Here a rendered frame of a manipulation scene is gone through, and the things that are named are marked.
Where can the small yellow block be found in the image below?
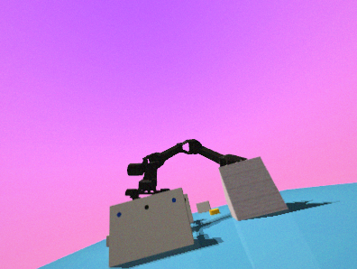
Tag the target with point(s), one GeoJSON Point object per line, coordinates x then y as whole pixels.
{"type": "Point", "coordinates": [214, 211]}

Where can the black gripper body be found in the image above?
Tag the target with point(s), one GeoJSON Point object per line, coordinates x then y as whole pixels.
{"type": "Point", "coordinates": [136, 192]}

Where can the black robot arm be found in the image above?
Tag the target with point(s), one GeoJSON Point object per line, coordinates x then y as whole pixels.
{"type": "Point", "coordinates": [156, 160]}

